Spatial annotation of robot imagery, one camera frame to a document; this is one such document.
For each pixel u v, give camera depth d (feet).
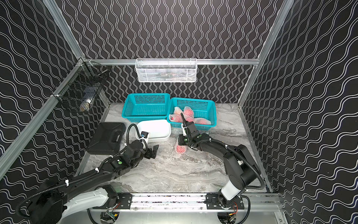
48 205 1.31
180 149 2.82
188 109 3.49
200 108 3.72
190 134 2.30
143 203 2.48
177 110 3.49
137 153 2.03
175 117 3.26
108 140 2.97
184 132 2.56
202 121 3.28
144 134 2.33
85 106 2.75
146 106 3.98
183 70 3.39
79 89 3.02
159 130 3.37
